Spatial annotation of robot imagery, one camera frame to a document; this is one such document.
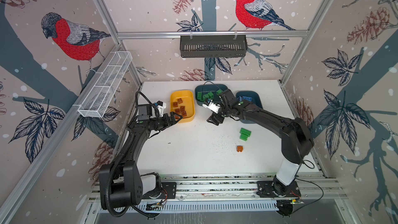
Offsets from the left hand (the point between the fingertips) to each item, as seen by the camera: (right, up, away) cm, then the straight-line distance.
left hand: (176, 119), depth 82 cm
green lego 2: (+17, +12, +28) cm, 35 cm away
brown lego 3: (+1, +4, +22) cm, 22 cm away
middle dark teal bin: (+16, +18, +34) cm, 41 cm away
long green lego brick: (+12, +13, +29) cm, 34 cm away
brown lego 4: (+2, +1, +19) cm, 20 cm away
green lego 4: (+40, -13, +11) cm, 43 cm away
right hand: (+19, +1, +6) cm, 20 cm away
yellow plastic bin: (+4, +11, +28) cm, 30 cm away
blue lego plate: (+47, +10, +28) cm, 56 cm away
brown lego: (-2, +9, +26) cm, 28 cm away
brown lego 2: (-5, +7, +23) cm, 25 cm away
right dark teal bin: (+52, +9, +26) cm, 59 cm away
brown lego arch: (+36, -17, +4) cm, 40 cm away
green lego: (+20, +13, +25) cm, 35 cm away
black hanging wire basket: (+34, +46, +19) cm, 60 cm away
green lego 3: (+41, -10, +11) cm, 43 cm away
